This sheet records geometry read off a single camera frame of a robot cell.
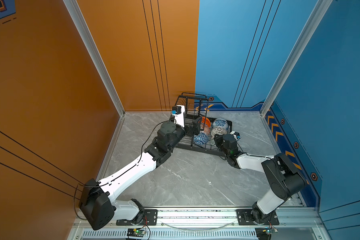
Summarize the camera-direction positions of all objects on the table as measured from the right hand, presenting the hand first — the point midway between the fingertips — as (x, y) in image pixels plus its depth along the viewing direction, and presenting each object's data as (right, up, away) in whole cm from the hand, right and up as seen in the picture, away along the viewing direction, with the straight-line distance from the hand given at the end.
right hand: (211, 134), depth 93 cm
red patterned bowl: (-2, +3, +10) cm, 10 cm away
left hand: (-13, +10, -24) cm, 29 cm away
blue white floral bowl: (+9, +7, +15) cm, 19 cm away
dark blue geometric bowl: (-6, -4, +9) cm, 11 cm away
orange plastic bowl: (-2, +9, +10) cm, 14 cm away
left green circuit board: (-40, -46, -22) cm, 65 cm away
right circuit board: (+20, -46, -23) cm, 55 cm away
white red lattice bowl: (+6, +2, +10) cm, 12 cm away
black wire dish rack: (-9, +3, -14) cm, 17 cm away
